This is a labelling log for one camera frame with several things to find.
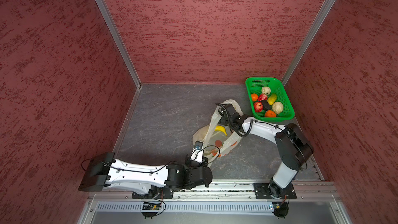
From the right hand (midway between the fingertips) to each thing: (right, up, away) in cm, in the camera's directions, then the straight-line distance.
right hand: (223, 121), depth 94 cm
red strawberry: (+30, +16, +14) cm, 37 cm away
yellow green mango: (+36, +14, +12) cm, 41 cm away
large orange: (+32, +4, +6) cm, 33 cm away
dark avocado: (+30, +10, +9) cm, 33 cm away
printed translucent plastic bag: (-3, -9, -2) cm, 9 cm away
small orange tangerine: (+25, +16, +15) cm, 33 cm away
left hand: (-13, -13, -19) cm, 27 cm away
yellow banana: (-2, -4, 0) cm, 5 cm away
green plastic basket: (+38, +25, +22) cm, 51 cm away
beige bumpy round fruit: (+37, +9, +6) cm, 38 cm away
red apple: (+24, +9, +6) cm, 26 cm away
